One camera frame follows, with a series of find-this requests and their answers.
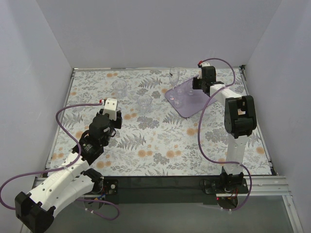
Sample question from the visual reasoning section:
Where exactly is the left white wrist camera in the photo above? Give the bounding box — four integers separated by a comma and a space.
103, 98, 118, 121

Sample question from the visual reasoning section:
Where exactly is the purple cable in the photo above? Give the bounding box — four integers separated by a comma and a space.
0, 100, 120, 221
197, 57, 253, 211

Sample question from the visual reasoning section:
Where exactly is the champagne flute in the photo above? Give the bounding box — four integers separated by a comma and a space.
169, 67, 180, 100

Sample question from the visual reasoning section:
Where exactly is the ribbed tumbler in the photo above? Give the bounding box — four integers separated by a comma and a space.
137, 94, 153, 113

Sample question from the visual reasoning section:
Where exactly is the faceted glass edge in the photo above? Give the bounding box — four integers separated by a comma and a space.
173, 99, 184, 108

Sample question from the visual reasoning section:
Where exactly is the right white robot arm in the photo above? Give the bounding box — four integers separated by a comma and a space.
192, 63, 257, 191

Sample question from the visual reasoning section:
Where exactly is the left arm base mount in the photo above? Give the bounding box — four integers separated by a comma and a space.
84, 179, 119, 210

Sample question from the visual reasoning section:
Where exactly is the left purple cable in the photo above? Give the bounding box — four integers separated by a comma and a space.
0, 100, 120, 221

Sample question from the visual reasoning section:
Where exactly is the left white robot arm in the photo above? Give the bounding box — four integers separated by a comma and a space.
15, 109, 122, 233

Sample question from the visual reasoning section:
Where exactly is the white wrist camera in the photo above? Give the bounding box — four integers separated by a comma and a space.
198, 61, 210, 79
103, 98, 118, 121

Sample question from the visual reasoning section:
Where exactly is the small glass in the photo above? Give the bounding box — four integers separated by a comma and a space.
176, 88, 185, 96
187, 88, 195, 96

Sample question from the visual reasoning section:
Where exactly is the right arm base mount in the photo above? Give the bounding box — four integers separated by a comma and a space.
199, 177, 249, 211

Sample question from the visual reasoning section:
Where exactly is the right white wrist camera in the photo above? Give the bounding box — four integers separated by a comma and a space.
198, 61, 210, 79

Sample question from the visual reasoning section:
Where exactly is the faceted tumbler back left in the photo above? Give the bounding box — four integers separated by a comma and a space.
112, 79, 127, 98

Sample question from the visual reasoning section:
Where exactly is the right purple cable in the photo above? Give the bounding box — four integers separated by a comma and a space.
197, 57, 253, 211

